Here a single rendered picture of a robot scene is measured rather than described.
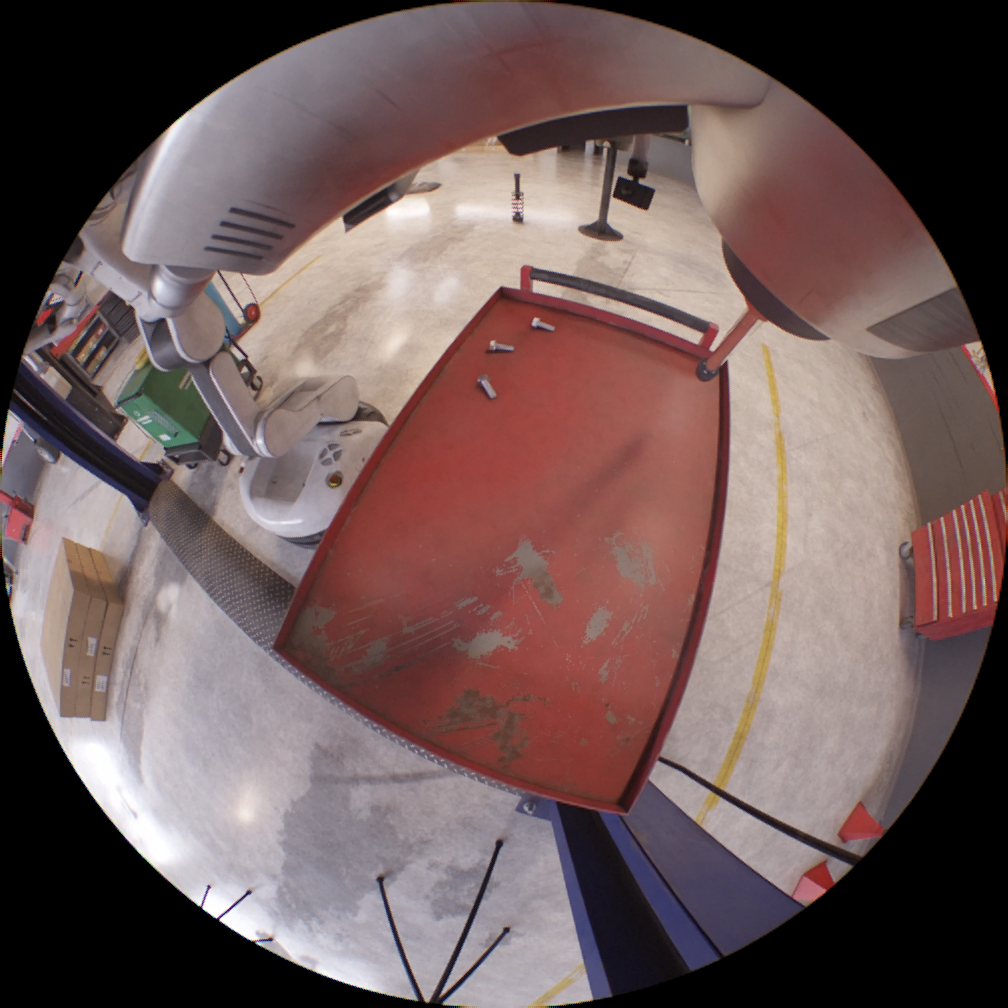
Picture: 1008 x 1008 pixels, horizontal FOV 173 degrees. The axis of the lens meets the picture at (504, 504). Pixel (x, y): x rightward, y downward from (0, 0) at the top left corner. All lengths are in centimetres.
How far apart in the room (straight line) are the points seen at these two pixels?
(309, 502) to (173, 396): 112
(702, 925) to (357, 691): 52
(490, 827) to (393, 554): 122
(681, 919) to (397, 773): 112
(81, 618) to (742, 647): 365
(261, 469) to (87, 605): 187
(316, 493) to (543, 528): 87
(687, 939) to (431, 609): 54
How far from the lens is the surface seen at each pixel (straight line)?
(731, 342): 26
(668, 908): 57
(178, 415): 198
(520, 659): 37
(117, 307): 780
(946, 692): 307
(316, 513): 115
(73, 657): 301
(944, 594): 263
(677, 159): 962
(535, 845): 150
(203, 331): 93
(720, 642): 148
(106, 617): 287
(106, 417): 452
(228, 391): 102
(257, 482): 137
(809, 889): 275
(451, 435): 45
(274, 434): 108
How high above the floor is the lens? 122
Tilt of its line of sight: 67 degrees down
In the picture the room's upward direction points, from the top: 4 degrees counter-clockwise
